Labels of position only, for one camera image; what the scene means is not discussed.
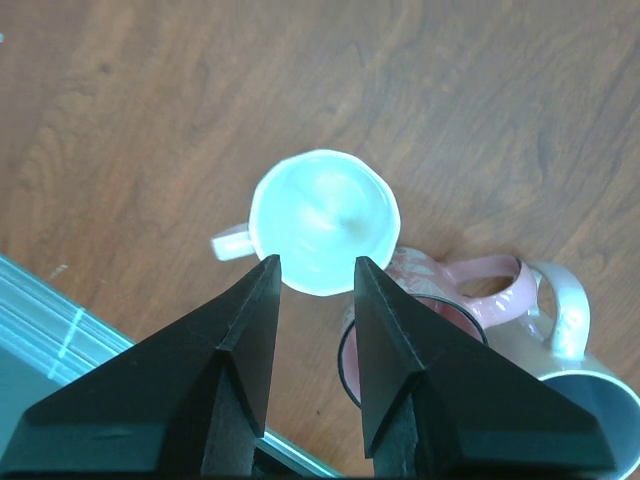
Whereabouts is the pink faceted mug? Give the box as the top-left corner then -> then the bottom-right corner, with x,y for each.
211,149 -> 401,297

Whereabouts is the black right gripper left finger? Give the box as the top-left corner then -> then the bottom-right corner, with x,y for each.
1,255 -> 281,475

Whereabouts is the pink ghost pattern mug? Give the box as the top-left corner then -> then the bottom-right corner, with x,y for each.
337,245 -> 540,407

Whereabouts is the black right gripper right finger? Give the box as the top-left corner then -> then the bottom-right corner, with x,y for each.
354,256 -> 616,475

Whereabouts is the iridescent cream mug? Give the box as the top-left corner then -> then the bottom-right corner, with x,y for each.
486,262 -> 639,479

